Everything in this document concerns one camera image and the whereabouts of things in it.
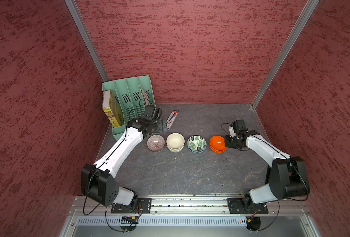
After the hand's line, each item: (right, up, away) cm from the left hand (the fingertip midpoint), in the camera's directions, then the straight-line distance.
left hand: (156, 128), depth 82 cm
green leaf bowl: (+25, -11, +13) cm, 30 cm away
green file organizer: (-23, +24, +31) cm, 45 cm away
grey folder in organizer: (-11, +18, +23) cm, 31 cm away
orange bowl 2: (+37, -15, +7) cm, 40 cm away
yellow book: (-28, +13, +7) cm, 32 cm away
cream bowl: (+11, -14, +7) cm, 19 cm away
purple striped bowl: (-2, -10, +13) cm, 16 cm away
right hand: (+43, -11, +8) cm, 45 cm away
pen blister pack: (+7, +6, +28) cm, 29 cm away
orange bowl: (+38, -9, +10) cm, 40 cm away
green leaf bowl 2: (+24, -16, +8) cm, 30 cm away
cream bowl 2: (+11, -10, +11) cm, 18 cm away
